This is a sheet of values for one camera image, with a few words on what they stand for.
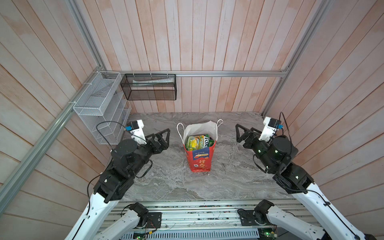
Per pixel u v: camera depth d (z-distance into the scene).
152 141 0.50
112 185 0.40
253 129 0.63
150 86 0.90
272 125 0.50
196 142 0.82
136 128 0.50
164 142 0.52
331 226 0.39
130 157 0.41
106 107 0.73
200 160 0.78
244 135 0.54
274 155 0.43
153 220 0.73
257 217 0.66
